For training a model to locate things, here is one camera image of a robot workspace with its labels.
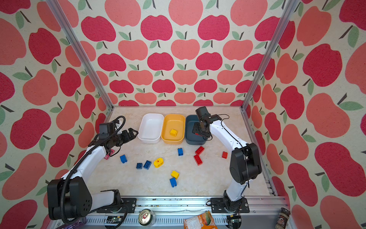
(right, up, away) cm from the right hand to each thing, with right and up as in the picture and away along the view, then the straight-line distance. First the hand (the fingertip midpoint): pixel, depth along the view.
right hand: (201, 131), depth 90 cm
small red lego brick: (+16, -16, +2) cm, 22 cm away
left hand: (-41, -2, -3) cm, 42 cm away
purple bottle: (-63, -43, -22) cm, 80 cm away
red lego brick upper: (0, -13, +3) cm, 14 cm away
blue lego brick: (-13, -14, +3) cm, 20 cm away
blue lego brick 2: (-50, -18, 0) cm, 53 cm away
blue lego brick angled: (-34, -21, -2) cm, 40 cm away
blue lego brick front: (-17, -29, -9) cm, 35 cm away
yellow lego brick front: (-16, -25, -6) cm, 31 cm away
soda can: (-28, -36, -28) cm, 53 cm away
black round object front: (+15, -45, -17) cm, 51 cm away
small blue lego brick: (-39, -21, -3) cm, 44 cm away
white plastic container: (-37, +1, +21) cm, 42 cm away
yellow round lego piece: (-27, -20, -2) cm, 33 cm away
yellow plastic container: (-19, 0, +15) cm, 24 cm away
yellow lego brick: (-18, -2, +12) cm, 22 cm away
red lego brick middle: (-2, -18, 0) cm, 18 cm away
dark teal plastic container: (-6, -5, +5) cm, 9 cm away
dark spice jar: (+38, -40, -21) cm, 59 cm away
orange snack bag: (-2, -42, -22) cm, 47 cm away
